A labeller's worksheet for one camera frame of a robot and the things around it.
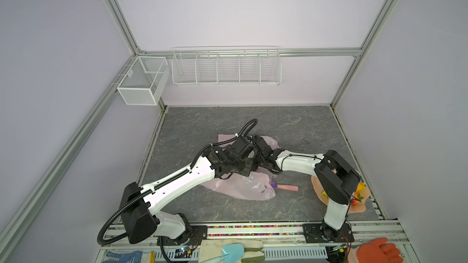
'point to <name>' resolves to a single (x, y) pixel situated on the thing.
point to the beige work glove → (210, 249)
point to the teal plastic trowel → (233, 252)
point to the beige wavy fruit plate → (353, 209)
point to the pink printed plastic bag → (257, 187)
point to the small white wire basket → (144, 83)
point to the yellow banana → (360, 187)
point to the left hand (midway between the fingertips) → (248, 167)
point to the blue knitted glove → (136, 256)
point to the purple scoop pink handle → (287, 187)
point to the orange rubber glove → (375, 251)
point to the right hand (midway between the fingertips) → (234, 159)
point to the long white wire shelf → (224, 66)
